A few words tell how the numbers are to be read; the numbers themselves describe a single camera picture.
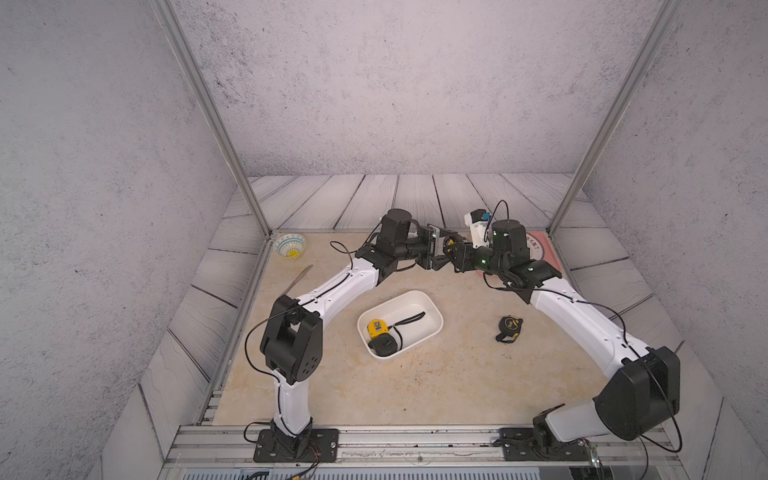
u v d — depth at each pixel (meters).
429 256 0.73
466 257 0.70
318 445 0.73
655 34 0.73
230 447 0.75
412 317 0.96
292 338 0.49
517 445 0.72
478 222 0.70
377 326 0.92
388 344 0.86
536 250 1.11
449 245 0.77
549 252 1.13
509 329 0.91
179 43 0.74
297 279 1.07
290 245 1.15
